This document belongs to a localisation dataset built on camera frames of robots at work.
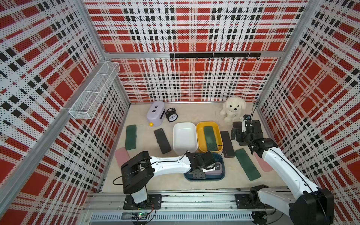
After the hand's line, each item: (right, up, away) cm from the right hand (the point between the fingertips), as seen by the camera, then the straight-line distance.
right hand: (241, 131), depth 83 cm
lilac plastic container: (-56, +11, +18) cm, 60 cm away
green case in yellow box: (-16, -8, +15) cm, 24 cm away
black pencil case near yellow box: (-5, -14, +8) cm, 17 cm away
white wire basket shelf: (-100, +16, +8) cm, 101 cm away
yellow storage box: (-23, -12, +11) cm, 28 cm away
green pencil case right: (+4, -21, +1) cm, 21 cm away
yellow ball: (-59, +3, +18) cm, 62 cm away
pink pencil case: (-16, -19, -11) cm, 27 cm away
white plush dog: (-1, +14, +13) cm, 19 cm away
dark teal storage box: (-14, -17, +3) cm, 22 cm away
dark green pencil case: (-74, -7, +17) cm, 76 cm away
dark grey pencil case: (-50, -9, +14) cm, 53 cm away
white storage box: (-35, -7, +14) cm, 38 cm away
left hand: (-25, -21, +1) cm, 32 cm away
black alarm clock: (-45, +10, +22) cm, 51 cm away
